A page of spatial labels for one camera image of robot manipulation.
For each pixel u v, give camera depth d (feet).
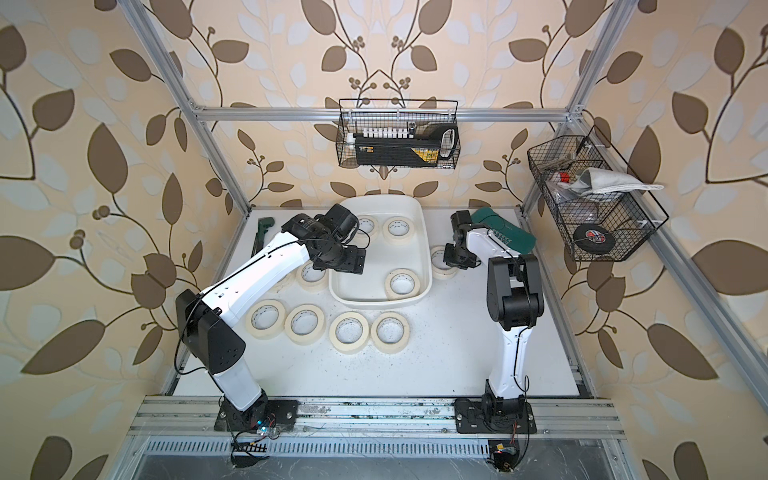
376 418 2.47
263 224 3.78
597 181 2.09
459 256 2.85
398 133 2.71
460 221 2.77
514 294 1.80
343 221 2.09
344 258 2.36
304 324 2.97
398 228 3.75
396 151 2.76
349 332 2.91
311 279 3.16
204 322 1.43
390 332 2.92
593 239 2.35
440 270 3.17
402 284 3.23
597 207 2.33
